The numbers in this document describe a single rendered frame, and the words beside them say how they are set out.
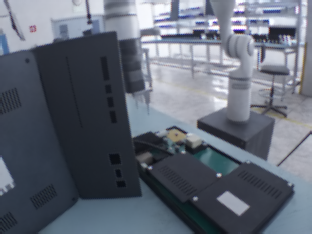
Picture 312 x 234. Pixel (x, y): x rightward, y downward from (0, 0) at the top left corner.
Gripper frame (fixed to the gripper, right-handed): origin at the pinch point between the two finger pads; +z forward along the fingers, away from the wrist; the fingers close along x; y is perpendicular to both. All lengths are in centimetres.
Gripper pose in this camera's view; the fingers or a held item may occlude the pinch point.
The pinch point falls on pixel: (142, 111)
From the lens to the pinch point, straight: 49.9
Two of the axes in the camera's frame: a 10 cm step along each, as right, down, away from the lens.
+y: -8.3, 3.0, -4.6
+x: 5.4, 2.9, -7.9
